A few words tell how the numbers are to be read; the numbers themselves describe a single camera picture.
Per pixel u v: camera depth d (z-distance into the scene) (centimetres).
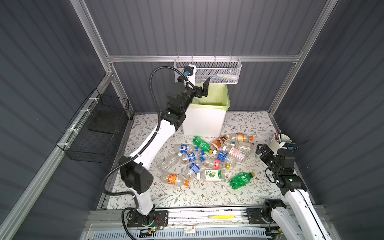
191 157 90
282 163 57
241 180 83
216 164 87
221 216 74
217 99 103
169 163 88
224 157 89
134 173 44
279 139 92
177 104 53
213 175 84
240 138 99
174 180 82
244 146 98
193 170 85
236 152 93
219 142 96
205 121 96
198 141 101
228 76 86
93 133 74
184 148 94
